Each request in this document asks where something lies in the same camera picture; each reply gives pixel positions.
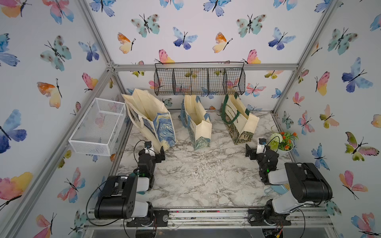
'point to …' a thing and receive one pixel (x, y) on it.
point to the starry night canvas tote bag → (151, 114)
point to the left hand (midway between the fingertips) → (156, 145)
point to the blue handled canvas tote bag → (197, 122)
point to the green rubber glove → (141, 192)
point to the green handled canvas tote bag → (240, 123)
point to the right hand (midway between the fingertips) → (256, 142)
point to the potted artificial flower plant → (282, 142)
